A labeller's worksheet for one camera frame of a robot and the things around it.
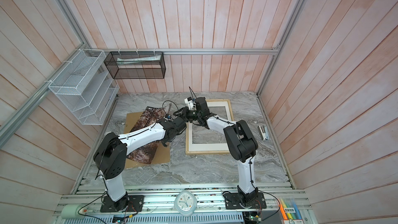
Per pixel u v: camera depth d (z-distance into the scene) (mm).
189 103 880
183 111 840
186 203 714
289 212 701
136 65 1040
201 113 778
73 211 648
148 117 1064
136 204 733
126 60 903
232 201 729
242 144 542
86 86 732
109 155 474
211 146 917
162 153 868
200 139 960
